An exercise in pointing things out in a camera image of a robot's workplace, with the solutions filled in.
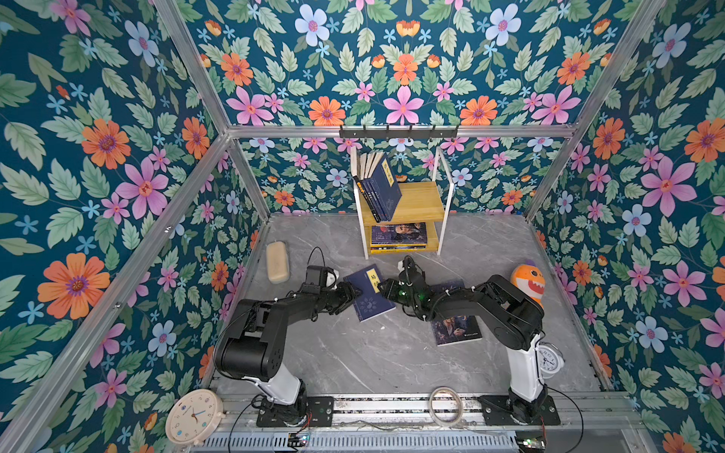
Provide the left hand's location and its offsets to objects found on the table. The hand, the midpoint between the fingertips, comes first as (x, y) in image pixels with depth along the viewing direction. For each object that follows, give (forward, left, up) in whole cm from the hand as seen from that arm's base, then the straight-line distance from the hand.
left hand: (362, 290), depth 91 cm
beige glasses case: (+15, +31, -3) cm, 35 cm away
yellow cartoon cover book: (+17, -16, -1) cm, 23 cm away
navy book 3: (-2, -2, -5) cm, 6 cm away
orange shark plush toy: (-1, -55, +3) cm, 55 cm away
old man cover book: (+20, -14, +3) cm, 25 cm away
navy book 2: (+24, -10, +23) cm, 34 cm away
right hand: (+3, -6, -4) cm, 8 cm away
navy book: (+17, -5, +26) cm, 31 cm away
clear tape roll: (-33, -22, -6) cm, 41 cm away
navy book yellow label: (+17, -1, +31) cm, 35 cm away
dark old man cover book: (-13, -29, -4) cm, 33 cm away
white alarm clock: (-25, -54, -2) cm, 59 cm away
